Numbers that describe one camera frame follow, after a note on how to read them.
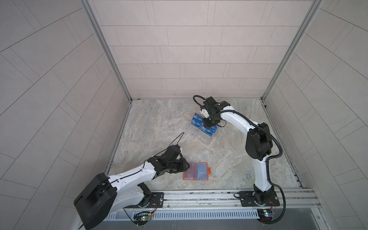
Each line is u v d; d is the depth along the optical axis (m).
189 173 0.79
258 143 0.52
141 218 0.65
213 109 0.68
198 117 0.94
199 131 0.94
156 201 0.70
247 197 0.72
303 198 0.73
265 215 0.68
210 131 0.90
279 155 0.48
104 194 0.39
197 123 0.94
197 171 0.81
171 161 0.65
